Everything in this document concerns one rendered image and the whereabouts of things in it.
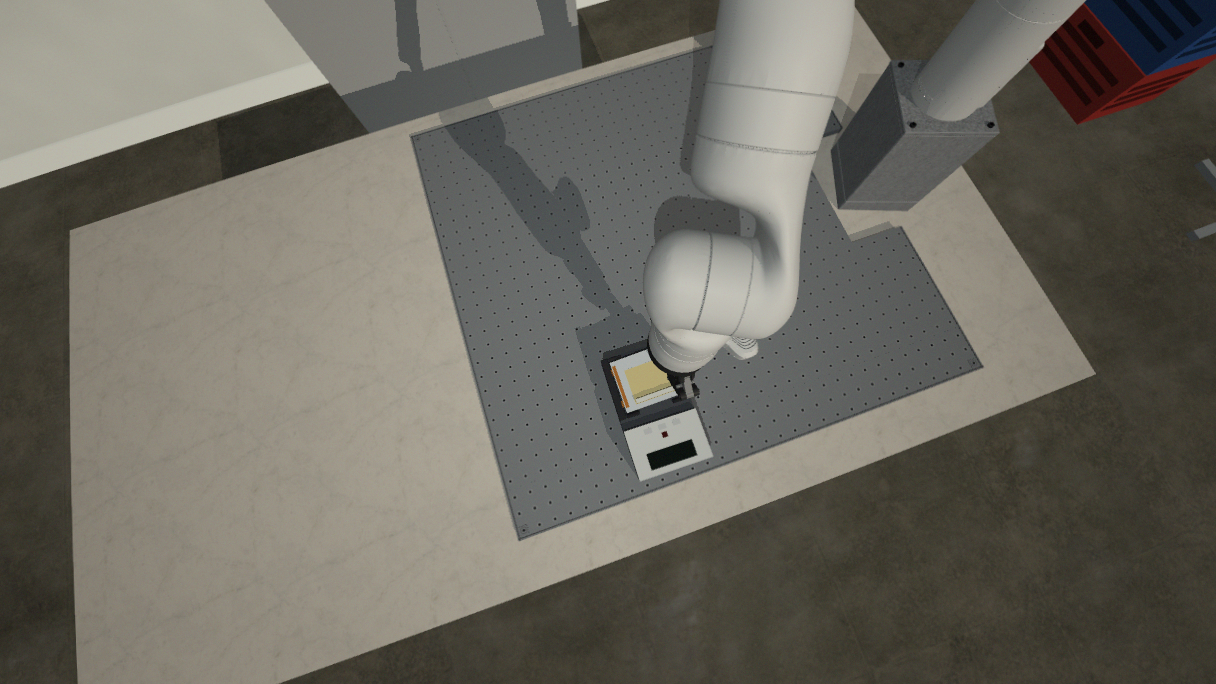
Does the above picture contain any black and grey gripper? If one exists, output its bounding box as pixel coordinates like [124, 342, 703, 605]
[647, 335, 700, 400]

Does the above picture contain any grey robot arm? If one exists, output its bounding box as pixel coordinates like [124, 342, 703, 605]
[643, 0, 1086, 372]

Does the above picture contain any grey and white cassette dock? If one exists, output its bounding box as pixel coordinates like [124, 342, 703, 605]
[601, 346, 713, 481]

